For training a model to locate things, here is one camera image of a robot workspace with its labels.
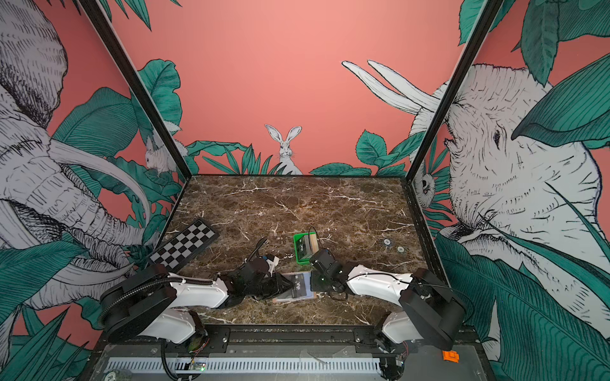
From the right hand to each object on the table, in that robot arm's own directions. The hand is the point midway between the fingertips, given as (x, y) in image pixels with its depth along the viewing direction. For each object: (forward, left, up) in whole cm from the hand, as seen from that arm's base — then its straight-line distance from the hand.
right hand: (310, 282), depth 85 cm
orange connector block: (-22, -43, 0) cm, 48 cm away
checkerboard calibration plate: (+12, +51, +3) cm, 52 cm away
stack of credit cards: (+13, 0, +3) cm, 14 cm away
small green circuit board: (-25, +33, -2) cm, 41 cm away
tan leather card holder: (-4, +8, 0) cm, 9 cm away
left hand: (-2, +5, +3) cm, 6 cm away
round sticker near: (+15, -37, -2) cm, 40 cm away
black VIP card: (-2, +4, -1) cm, 4 cm away
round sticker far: (+18, -32, -3) cm, 37 cm away
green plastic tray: (+18, +5, +1) cm, 18 cm away
